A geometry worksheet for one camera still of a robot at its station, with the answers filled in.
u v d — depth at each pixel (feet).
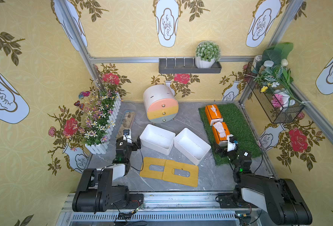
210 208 2.40
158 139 3.25
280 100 2.30
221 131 3.01
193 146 3.13
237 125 3.39
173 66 3.03
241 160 2.17
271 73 2.50
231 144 2.40
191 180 2.68
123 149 2.27
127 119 3.49
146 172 2.76
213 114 3.33
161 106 2.96
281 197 1.41
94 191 1.42
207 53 2.41
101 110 3.08
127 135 2.52
